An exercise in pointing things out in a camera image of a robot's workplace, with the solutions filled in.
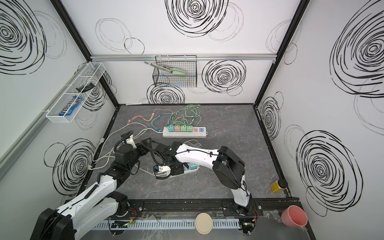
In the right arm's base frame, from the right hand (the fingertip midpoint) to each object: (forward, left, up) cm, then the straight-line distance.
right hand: (177, 165), depth 84 cm
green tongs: (+48, +3, +30) cm, 57 cm away
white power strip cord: (+18, +56, -7) cm, 59 cm away
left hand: (+10, +17, +9) cm, 22 cm away
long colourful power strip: (+24, -12, -2) cm, 27 cm away
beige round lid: (-27, -14, +2) cm, 31 cm away
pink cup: (-24, -53, +5) cm, 59 cm away
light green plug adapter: (+25, -2, +1) cm, 25 cm away
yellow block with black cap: (-11, -52, +3) cm, 53 cm away
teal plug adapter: (+25, +6, +1) cm, 25 cm away
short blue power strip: (-1, -6, -2) cm, 7 cm away
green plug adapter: (+25, -6, +1) cm, 26 cm away
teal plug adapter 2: (-1, -9, +2) cm, 10 cm away
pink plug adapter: (+25, +2, +1) cm, 25 cm away
